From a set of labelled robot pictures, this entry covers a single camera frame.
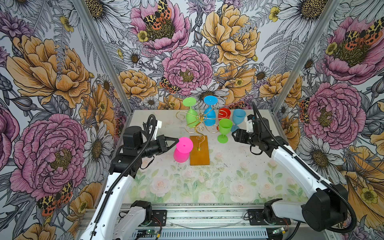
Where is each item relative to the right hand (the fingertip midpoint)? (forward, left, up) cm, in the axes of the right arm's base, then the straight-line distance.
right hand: (237, 138), depth 82 cm
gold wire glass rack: (+5, +29, +15) cm, 33 cm away
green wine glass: (+14, +4, -5) cm, 15 cm away
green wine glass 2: (+10, +24, +7) cm, 27 cm away
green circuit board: (-38, +45, -18) cm, 62 cm away
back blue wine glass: (+14, +14, +5) cm, 20 cm away
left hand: (-11, +30, +12) cm, 34 cm away
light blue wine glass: (+19, -5, -2) cm, 20 cm away
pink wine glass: (-12, +28, +10) cm, 32 cm away
